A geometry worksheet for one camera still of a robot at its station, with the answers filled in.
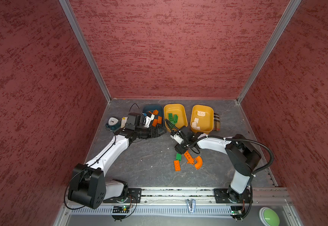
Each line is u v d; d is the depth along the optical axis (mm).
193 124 1010
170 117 1067
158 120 1049
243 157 481
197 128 1004
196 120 1065
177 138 843
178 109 1102
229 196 668
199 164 852
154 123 1039
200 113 1097
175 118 1053
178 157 852
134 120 644
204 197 757
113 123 999
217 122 1033
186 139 728
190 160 855
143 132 709
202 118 1095
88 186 405
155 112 1097
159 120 1037
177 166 847
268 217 677
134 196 747
